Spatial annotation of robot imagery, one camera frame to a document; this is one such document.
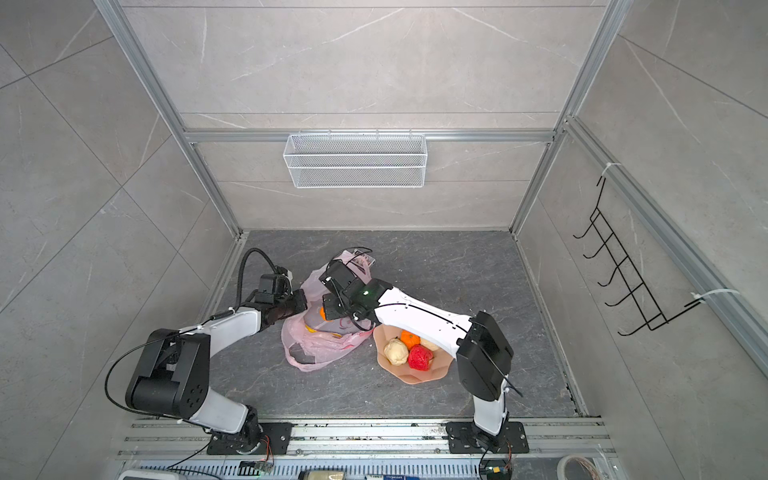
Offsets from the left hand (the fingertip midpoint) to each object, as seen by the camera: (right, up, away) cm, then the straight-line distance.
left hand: (306, 292), depth 95 cm
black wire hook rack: (+82, 0, -33) cm, 89 cm away
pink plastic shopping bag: (+4, -13, -9) cm, 17 cm away
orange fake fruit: (+33, -13, -9) cm, 36 cm away
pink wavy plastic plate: (+41, -20, -12) cm, 47 cm away
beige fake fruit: (+29, -15, -13) cm, 35 cm away
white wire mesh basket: (+15, +45, +6) cm, 48 cm away
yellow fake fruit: (+3, -11, -5) cm, 12 cm away
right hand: (+11, -2, -13) cm, 17 cm away
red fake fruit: (+35, -16, -15) cm, 41 cm away
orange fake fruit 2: (+11, -2, -23) cm, 25 cm away
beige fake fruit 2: (+38, -14, -11) cm, 42 cm away
